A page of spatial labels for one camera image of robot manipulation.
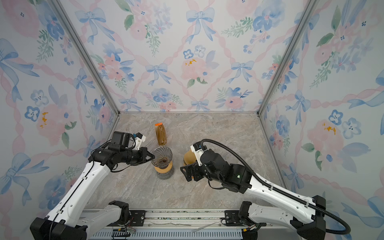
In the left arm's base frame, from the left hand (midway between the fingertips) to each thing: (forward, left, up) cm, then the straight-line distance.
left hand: (154, 155), depth 74 cm
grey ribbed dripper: (+2, -3, -5) cm, 6 cm away
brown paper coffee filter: (+2, -17, -6) cm, 18 cm away
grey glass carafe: (-3, -3, -18) cm, 18 cm away
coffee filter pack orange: (+24, +3, -14) cm, 28 cm away
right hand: (-6, -17, +3) cm, 18 cm away
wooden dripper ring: (-3, -3, -10) cm, 11 cm away
